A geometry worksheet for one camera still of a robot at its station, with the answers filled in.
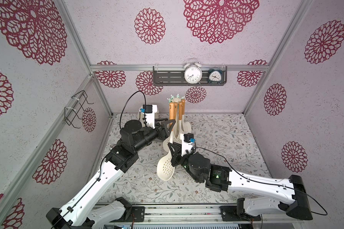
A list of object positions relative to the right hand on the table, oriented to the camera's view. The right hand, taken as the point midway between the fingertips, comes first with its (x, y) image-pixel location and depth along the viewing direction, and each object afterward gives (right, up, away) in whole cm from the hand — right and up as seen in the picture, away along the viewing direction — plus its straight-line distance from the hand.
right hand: (169, 143), depth 62 cm
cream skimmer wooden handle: (+11, +8, +35) cm, 37 cm away
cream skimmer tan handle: (-2, -13, +2) cm, 13 cm away
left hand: (+1, +10, -1) cm, 10 cm away
